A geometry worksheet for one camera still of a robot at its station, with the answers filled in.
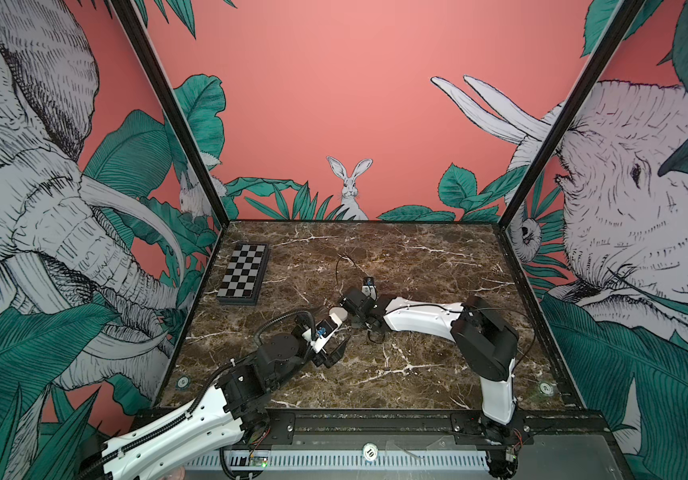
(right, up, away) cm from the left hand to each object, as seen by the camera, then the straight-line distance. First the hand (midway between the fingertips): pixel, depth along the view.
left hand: (335, 318), depth 71 cm
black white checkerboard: (-34, +8, +30) cm, 45 cm away
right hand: (+6, -3, +21) cm, 22 cm away
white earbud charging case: (+1, 0, +5) cm, 5 cm away
